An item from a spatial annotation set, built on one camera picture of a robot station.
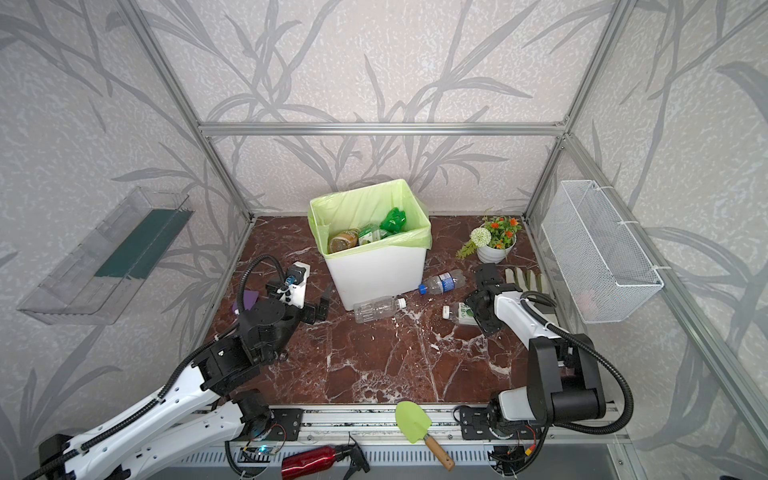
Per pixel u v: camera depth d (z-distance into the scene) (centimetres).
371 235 87
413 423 74
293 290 57
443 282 96
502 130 94
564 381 42
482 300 65
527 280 101
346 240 82
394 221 94
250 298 97
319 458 66
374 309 89
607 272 61
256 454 72
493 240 96
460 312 90
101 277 65
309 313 62
